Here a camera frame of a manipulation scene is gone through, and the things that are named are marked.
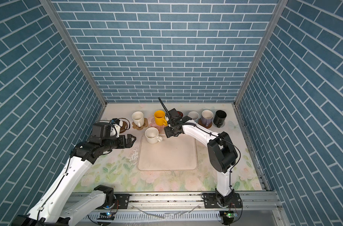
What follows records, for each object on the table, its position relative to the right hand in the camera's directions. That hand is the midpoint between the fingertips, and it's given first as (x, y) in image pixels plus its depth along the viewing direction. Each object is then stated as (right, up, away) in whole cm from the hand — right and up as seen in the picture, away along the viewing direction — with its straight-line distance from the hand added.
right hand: (170, 132), depth 92 cm
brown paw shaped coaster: (-20, +3, +13) cm, 24 cm away
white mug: (-23, +9, +8) cm, 26 cm away
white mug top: (-14, -3, +7) cm, 15 cm away
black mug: (+35, +9, +9) cm, 38 cm away
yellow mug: (-8, +8, +7) cm, 13 cm away
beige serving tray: (+3, -15, +3) cm, 16 cm away
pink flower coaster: (-8, +1, +13) cm, 15 cm away
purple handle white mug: (+27, +10, +14) cm, 32 cm away
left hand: (-20, -1, -17) cm, 26 cm away
